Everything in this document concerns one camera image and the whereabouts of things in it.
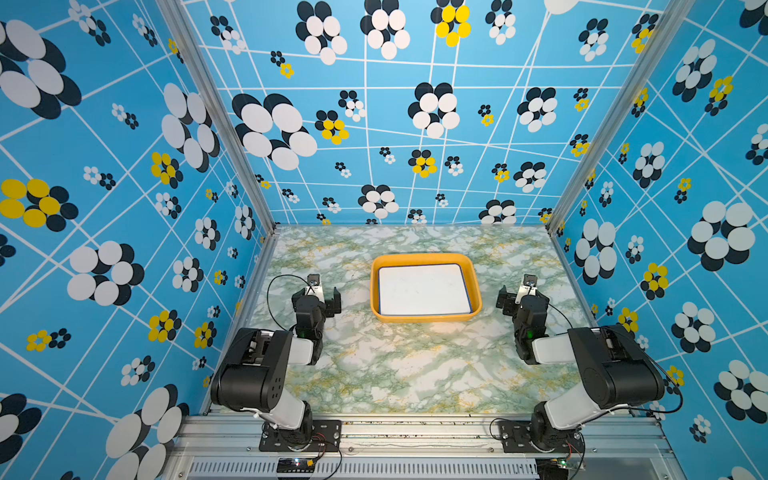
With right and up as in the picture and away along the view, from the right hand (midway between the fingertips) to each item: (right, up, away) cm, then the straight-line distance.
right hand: (526, 288), depth 93 cm
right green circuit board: (-4, -39, -24) cm, 46 cm away
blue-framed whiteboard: (-32, -1, +7) cm, 33 cm away
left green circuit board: (-66, -41, -20) cm, 80 cm away
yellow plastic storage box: (-16, +5, +7) cm, 18 cm away
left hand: (-64, +1, +1) cm, 64 cm away
